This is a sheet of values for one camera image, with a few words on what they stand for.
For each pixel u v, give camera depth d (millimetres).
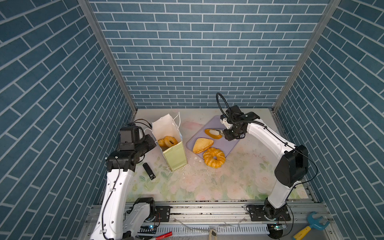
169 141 930
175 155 726
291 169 468
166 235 680
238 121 618
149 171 848
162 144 891
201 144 954
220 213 754
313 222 704
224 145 1017
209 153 913
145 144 610
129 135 503
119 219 402
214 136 969
